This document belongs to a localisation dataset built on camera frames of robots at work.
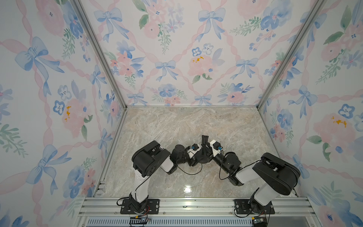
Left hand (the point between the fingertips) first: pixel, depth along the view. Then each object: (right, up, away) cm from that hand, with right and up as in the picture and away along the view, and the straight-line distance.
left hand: (200, 153), depth 92 cm
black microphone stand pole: (+1, +11, -13) cm, 17 cm away
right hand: (+2, +8, -9) cm, 12 cm away
